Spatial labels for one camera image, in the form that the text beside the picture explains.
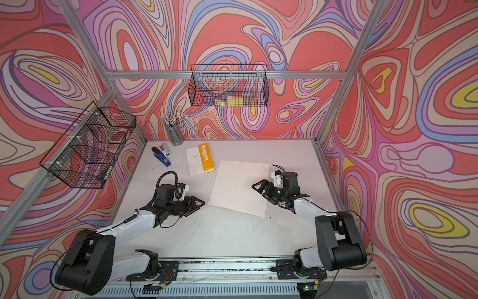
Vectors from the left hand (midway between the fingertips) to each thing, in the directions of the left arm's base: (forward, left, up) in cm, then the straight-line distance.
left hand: (204, 205), depth 85 cm
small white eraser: (+38, +29, -3) cm, 48 cm away
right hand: (+6, -25, +1) cm, 26 cm away
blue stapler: (+34, +32, -4) cm, 47 cm away
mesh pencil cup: (+45, +23, +11) cm, 52 cm away
